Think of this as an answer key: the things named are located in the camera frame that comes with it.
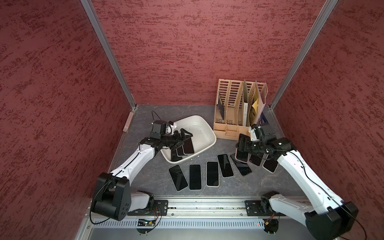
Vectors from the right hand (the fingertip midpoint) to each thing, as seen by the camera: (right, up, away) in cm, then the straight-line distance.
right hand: (241, 149), depth 77 cm
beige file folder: (+5, +23, +8) cm, 25 cm away
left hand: (-29, +4, +4) cm, 29 cm away
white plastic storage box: (-19, +4, +26) cm, 33 cm away
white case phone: (-14, -16, +8) cm, 23 cm away
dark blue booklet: (-5, +25, +34) cm, 43 cm away
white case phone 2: (-29, -2, +18) cm, 34 cm away
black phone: (+5, -14, +12) cm, 19 cm away
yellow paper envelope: (+11, +25, +8) cm, 28 cm away
